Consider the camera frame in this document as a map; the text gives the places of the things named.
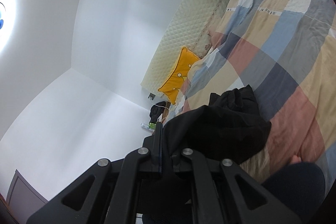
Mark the black puffer jacket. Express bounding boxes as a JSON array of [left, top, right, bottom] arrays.
[[163, 85, 272, 164]]

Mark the green white bottle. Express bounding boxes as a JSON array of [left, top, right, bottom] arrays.
[[140, 123, 156, 132]]

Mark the black bag on nightstand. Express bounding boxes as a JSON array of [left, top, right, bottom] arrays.
[[149, 101, 166, 124]]

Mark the grey door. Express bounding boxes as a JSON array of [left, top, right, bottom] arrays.
[[6, 169, 48, 208]]

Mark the orange cushion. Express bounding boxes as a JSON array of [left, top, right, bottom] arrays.
[[158, 47, 199, 105]]

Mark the dark blue trouser leg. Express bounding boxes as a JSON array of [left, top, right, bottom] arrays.
[[261, 162, 325, 220]]

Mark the floral pillow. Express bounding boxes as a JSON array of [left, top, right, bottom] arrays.
[[198, 16, 224, 59]]

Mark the colourful checkered duvet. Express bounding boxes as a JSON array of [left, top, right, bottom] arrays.
[[169, 0, 335, 189]]

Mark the cream quilted headboard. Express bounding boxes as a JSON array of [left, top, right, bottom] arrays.
[[141, 0, 229, 97]]

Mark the ceiling lamp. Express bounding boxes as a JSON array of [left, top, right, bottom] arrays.
[[0, 0, 17, 53]]

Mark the white charging cable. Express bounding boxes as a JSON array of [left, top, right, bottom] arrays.
[[154, 104, 173, 123]]

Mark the wall power socket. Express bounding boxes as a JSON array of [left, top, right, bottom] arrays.
[[148, 93, 155, 100]]

